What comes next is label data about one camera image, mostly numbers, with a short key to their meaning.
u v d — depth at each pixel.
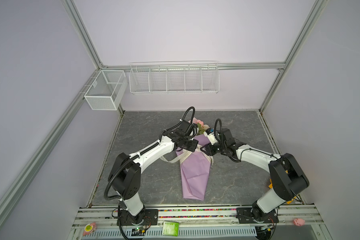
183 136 0.65
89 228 0.67
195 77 1.02
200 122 1.04
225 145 0.71
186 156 0.84
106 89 0.99
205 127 1.05
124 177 0.45
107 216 0.75
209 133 0.81
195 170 0.87
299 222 0.71
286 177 0.46
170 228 0.69
